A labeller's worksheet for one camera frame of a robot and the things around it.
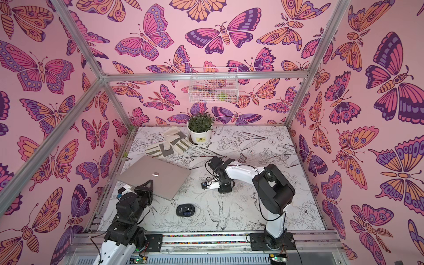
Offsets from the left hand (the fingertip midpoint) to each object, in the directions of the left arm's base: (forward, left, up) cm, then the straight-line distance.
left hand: (154, 177), depth 80 cm
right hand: (+3, -34, -14) cm, 37 cm away
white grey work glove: (+33, -4, -11) cm, 35 cm away
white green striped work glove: (+27, +4, -13) cm, 30 cm away
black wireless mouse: (-11, -15, -12) cm, 22 cm away
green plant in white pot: (+32, -20, +3) cm, 38 cm away
